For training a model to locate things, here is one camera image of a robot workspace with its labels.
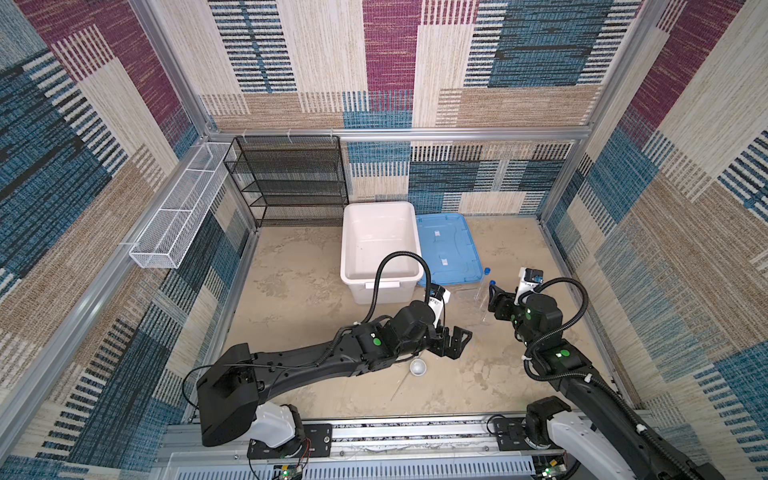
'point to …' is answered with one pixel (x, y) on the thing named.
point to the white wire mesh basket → (163, 243)
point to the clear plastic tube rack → (470, 306)
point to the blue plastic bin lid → (448, 244)
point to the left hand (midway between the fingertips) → (460, 327)
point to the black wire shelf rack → (290, 180)
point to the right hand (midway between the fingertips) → (502, 291)
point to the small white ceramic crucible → (418, 367)
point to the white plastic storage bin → (370, 231)
